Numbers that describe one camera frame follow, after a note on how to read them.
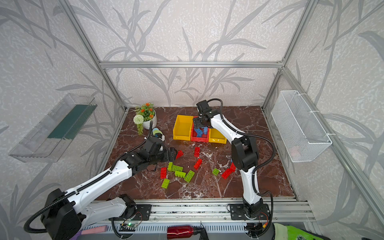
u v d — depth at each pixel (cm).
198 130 100
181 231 65
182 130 105
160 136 74
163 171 91
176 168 87
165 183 82
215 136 103
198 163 89
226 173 87
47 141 64
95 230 68
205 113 71
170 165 87
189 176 85
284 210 76
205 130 102
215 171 87
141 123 96
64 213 38
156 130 108
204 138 98
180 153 97
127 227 72
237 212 73
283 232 68
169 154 71
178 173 85
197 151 96
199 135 100
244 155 53
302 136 61
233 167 87
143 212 74
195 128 99
